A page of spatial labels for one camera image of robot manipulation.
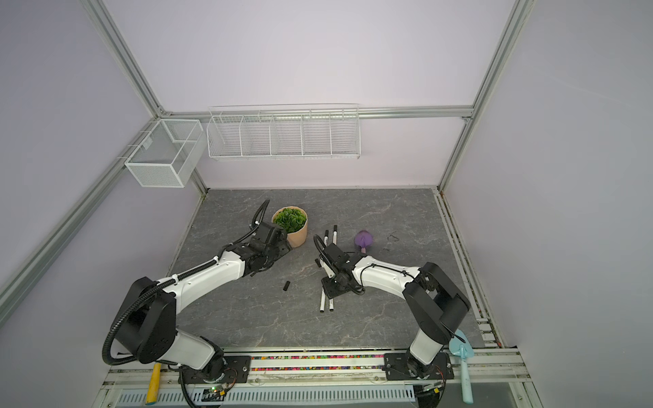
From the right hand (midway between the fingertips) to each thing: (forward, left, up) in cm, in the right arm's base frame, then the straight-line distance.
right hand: (331, 291), depth 87 cm
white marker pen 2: (-3, +3, -1) cm, 4 cm away
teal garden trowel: (-18, -40, -1) cm, 44 cm away
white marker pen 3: (-4, 0, -1) cm, 4 cm away
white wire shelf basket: (+50, +18, +31) cm, 62 cm away
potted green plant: (+24, +14, +10) cm, 29 cm away
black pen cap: (+3, +16, -2) cm, 17 cm away
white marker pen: (+24, -1, 0) cm, 24 cm away
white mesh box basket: (+45, +63, +25) cm, 81 cm away
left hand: (+12, +16, +9) cm, 22 cm away
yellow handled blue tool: (-27, +49, 0) cm, 57 cm away
